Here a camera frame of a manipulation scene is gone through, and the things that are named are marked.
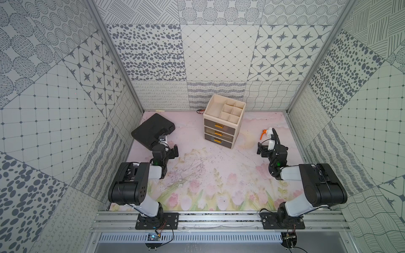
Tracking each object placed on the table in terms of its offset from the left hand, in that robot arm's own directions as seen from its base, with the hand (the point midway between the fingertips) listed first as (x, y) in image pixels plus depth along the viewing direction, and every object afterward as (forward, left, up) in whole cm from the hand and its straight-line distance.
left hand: (172, 145), depth 95 cm
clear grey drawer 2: (+3, -28, 0) cm, 28 cm away
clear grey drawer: (+4, -28, +7) cm, 29 cm away
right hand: (+2, -58, -1) cm, 58 cm away
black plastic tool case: (+10, +18, 0) cm, 21 cm away
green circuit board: (-45, +2, -8) cm, 46 cm away
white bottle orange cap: (+15, -64, -5) cm, 66 cm away
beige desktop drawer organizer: (+8, -30, +17) cm, 35 cm away
